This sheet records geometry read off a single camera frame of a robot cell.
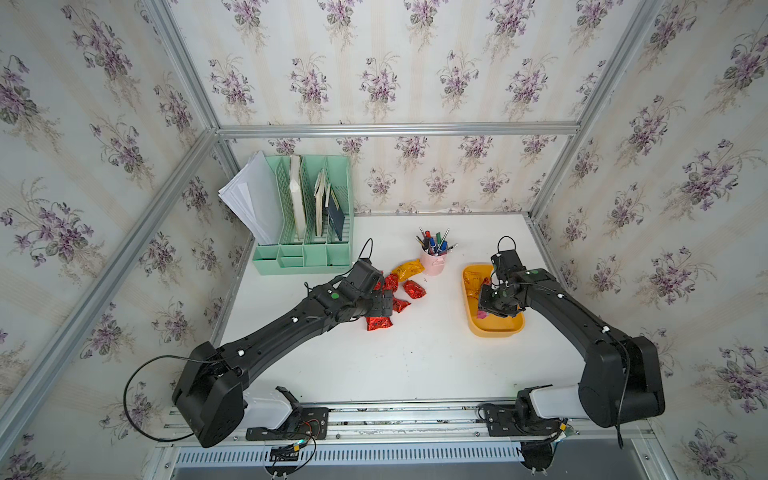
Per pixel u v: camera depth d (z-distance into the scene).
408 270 1.00
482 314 0.83
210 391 0.39
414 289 0.96
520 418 0.67
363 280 0.60
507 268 0.69
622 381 0.41
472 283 0.95
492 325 0.90
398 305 0.90
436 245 0.98
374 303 0.72
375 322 0.88
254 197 0.95
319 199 0.98
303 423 0.73
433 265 0.97
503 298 0.71
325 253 1.01
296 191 0.93
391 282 0.97
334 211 1.07
